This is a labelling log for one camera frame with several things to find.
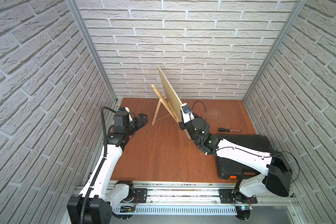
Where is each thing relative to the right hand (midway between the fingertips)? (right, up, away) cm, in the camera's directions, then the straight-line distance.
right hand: (184, 109), depth 73 cm
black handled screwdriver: (+34, -15, +27) cm, 47 cm away
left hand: (-22, -4, +4) cm, 23 cm away
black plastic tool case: (+25, -33, +2) cm, 42 cm away
